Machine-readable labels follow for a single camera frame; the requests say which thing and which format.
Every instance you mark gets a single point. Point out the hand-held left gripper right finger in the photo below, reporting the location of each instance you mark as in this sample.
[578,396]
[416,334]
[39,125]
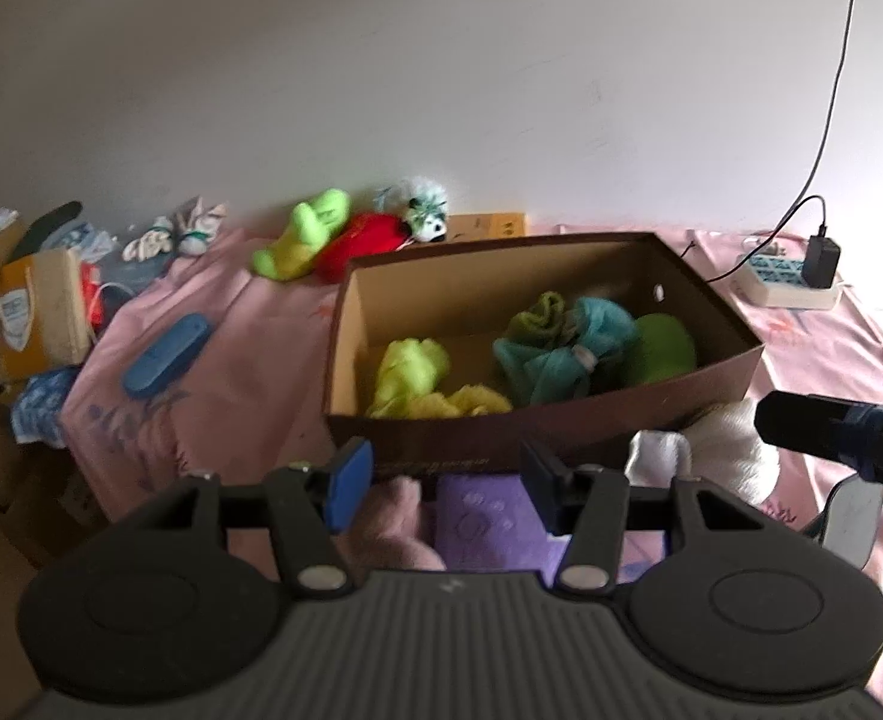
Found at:
[546,491]

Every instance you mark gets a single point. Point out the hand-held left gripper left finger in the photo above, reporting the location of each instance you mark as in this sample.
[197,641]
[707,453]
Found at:
[350,487]

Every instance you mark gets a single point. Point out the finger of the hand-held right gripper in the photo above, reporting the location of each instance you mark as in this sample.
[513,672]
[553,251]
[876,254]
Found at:
[801,420]

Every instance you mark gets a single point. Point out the pink plush toy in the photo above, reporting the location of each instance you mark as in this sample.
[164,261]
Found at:
[396,525]

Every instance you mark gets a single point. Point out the white fluffy plush toy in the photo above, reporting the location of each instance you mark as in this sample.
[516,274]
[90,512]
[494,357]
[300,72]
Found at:
[726,450]

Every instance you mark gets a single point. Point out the teal plush toy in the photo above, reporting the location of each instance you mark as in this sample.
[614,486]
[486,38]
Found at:
[561,367]

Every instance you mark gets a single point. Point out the lime green fuzzy cloth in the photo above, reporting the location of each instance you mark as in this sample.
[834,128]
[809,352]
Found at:
[407,371]

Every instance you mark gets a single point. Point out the green round plush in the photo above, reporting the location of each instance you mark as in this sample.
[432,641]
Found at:
[662,349]

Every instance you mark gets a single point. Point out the olive green knitted cloth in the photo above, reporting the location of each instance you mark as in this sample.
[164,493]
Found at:
[539,322]

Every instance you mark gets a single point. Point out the brown cardboard box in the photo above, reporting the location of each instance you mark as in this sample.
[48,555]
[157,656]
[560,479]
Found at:
[449,292]

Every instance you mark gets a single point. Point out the purple tissue pack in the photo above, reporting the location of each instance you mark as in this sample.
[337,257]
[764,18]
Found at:
[486,532]

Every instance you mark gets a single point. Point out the smartphone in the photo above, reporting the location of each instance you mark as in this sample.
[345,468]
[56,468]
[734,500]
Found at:
[854,525]

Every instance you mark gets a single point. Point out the white power strip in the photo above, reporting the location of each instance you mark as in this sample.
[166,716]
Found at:
[775,281]

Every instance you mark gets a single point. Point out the pink printed bedsheet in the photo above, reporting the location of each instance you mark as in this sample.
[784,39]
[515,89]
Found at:
[261,360]

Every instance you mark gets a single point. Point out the blue glasses case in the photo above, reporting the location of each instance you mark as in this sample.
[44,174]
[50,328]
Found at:
[167,356]

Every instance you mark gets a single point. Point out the red plush toy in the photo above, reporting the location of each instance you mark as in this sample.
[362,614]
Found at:
[362,244]

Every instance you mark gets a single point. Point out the lime green plush toy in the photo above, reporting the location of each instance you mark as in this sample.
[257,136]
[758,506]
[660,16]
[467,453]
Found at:
[302,236]

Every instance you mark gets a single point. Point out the yellow flat box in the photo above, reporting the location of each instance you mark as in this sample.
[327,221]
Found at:
[486,225]

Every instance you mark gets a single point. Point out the white panda plush toy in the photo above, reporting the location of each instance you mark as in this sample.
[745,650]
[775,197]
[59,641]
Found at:
[422,214]

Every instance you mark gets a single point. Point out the red plastic item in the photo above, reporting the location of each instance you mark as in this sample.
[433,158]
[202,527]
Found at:
[92,304]

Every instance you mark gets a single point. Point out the blue patterned cloth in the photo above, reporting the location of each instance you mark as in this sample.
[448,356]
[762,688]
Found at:
[40,401]

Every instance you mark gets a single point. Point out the brown paper bag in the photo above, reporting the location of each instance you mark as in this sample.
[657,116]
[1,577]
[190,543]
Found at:
[40,315]

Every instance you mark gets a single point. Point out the dark green insole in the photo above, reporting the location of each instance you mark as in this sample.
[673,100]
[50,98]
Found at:
[47,225]

